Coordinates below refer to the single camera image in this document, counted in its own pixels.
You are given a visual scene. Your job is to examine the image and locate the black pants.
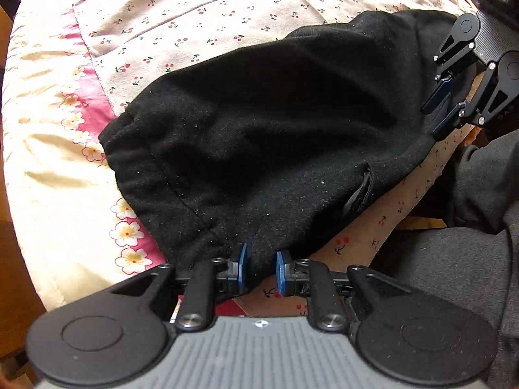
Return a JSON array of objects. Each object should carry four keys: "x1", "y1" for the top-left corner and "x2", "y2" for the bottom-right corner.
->
[{"x1": 99, "y1": 10, "x2": 456, "y2": 277}]

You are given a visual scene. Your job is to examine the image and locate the grey trousers of operator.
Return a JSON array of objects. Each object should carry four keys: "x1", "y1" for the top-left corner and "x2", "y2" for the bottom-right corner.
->
[{"x1": 371, "y1": 132, "x2": 518, "y2": 388}]

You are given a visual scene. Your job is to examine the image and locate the pink floral quilt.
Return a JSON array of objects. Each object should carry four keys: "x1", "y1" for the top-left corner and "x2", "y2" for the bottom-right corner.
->
[{"x1": 2, "y1": 0, "x2": 164, "y2": 310}]

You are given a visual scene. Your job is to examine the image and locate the cherry print bed sheet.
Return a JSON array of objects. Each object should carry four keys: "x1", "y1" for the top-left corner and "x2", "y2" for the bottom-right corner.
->
[{"x1": 72, "y1": 0, "x2": 484, "y2": 317}]

